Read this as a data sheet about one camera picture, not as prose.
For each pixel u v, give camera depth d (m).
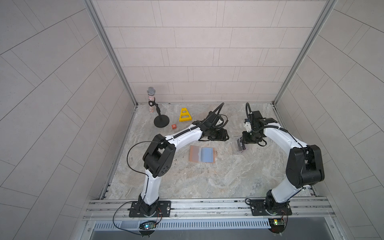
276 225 0.68
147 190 0.57
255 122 0.70
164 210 0.71
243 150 0.87
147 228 0.65
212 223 0.68
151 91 0.84
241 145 0.89
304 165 0.45
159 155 0.51
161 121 1.05
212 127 0.74
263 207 0.71
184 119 1.06
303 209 0.72
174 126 1.02
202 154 0.89
